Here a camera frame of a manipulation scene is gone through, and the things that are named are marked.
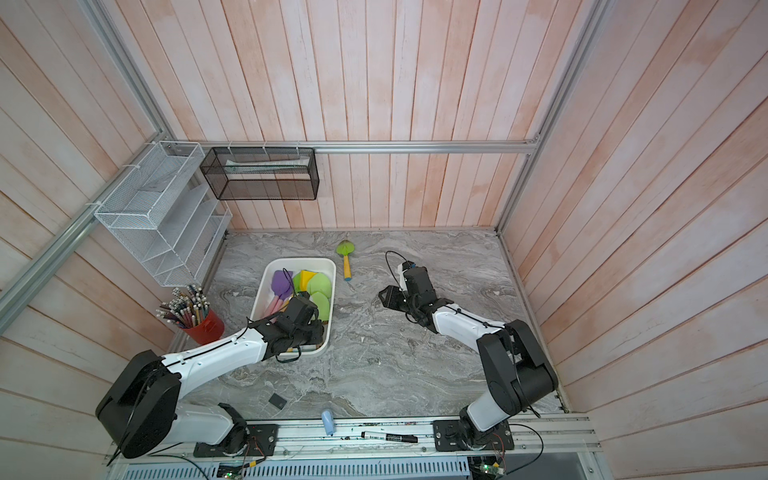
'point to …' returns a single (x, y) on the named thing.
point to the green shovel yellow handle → (345, 247)
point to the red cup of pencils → (192, 312)
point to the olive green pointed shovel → (319, 282)
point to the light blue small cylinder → (328, 420)
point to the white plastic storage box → (262, 292)
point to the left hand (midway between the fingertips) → (317, 334)
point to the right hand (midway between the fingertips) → (382, 293)
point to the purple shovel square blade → (282, 283)
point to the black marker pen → (387, 436)
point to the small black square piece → (277, 401)
